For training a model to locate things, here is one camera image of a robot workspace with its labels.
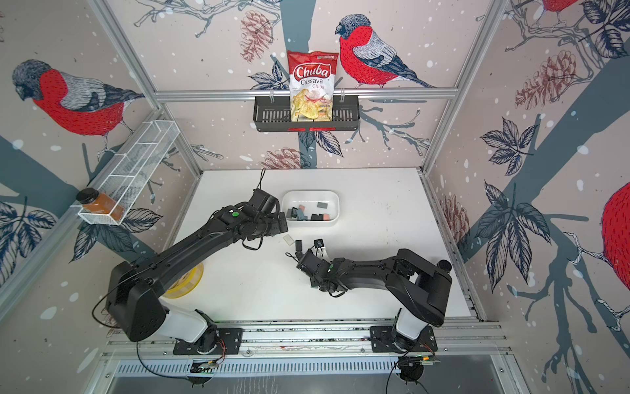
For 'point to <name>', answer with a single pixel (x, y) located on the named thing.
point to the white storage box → (311, 207)
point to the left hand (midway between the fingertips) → (281, 221)
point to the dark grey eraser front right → (319, 217)
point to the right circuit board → (427, 360)
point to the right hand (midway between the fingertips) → (318, 270)
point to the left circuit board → (203, 366)
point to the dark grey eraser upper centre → (299, 245)
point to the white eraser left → (289, 240)
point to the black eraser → (314, 217)
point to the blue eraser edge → (300, 217)
